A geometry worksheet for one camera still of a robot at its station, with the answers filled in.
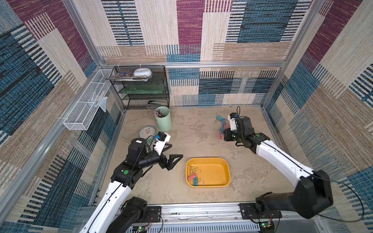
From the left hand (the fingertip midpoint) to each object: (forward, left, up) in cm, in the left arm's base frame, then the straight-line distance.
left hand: (175, 150), depth 69 cm
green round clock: (+28, +23, -23) cm, 43 cm away
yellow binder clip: (0, -8, -23) cm, 25 cm away
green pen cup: (+30, +10, -10) cm, 33 cm away
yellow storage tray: (0, -18, -29) cm, 34 cm away
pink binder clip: (-5, -8, -22) cm, 24 cm away
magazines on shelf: (+47, +31, +9) cm, 57 cm away
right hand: (+17, -27, -7) cm, 32 cm away
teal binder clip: (-7, -10, -24) cm, 27 cm away
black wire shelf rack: (+52, +25, -2) cm, 58 cm away
